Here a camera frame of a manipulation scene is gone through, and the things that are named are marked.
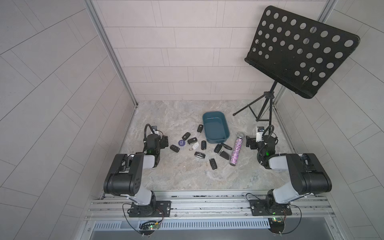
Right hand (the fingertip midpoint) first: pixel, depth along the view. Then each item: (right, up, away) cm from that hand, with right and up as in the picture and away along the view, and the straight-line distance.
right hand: (253, 134), depth 95 cm
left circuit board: (-58, -38, -30) cm, 75 cm away
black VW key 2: (-40, -4, 0) cm, 40 cm away
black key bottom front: (-27, -16, -10) cm, 33 cm away
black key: (-34, +3, +6) cm, 35 cm away
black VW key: (-44, -2, +1) cm, 44 cm away
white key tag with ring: (-38, -7, -2) cm, 38 cm away
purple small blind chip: (-46, -6, -1) cm, 47 cm away
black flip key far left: (-50, -8, -4) cm, 51 cm away
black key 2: (-32, -7, -2) cm, 33 cm away
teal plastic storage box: (-24, +4, +3) cm, 25 cm away
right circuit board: (+1, -39, -27) cm, 47 cm away
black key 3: (-24, -8, -4) cm, 25 cm away
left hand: (-61, 0, 0) cm, 61 cm away
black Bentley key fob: (-34, -12, -6) cm, 37 cm away
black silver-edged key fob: (-19, -12, -6) cm, 24 cm away
